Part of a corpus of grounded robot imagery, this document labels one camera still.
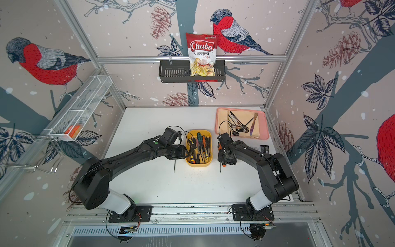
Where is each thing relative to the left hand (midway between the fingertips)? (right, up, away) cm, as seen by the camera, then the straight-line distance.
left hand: (190, 152), depth 83 cm
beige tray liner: (+34, +15, +27) cm, 46 cm away
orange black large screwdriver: (+19, -8, +5) cm, 22 cm away
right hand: (+19, -5, +9) cm, 22 cm away
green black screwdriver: (+5, +4, +13) cm, 14 cm away
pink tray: (+52, +16, +28) cm, 61 cm away
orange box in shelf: (-50, +14, -17) cm, 55 cm away
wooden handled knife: (+48, +22, +31) cm, 61 cm away
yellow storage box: (+2, -6, +7) cm, 9 cm away
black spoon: (+29, +9, +18) cm, 35 cm away
